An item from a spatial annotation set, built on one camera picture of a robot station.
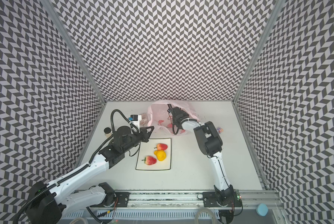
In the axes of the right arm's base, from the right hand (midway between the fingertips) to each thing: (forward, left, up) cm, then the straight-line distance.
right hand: (182, 117), depth 106 cm
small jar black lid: (-18, +48, +10) cm, 53 cm away
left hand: (-23, +17, +21) cm, 36 cm away
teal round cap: (-59, -38, -3) cm, 70 cm away
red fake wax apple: (-25, +15, +2) cm, 29 cm away
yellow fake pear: (-31, +15, +4) cm, 35 cm away
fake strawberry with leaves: (-34, +22, +2) cm, 40 cm away
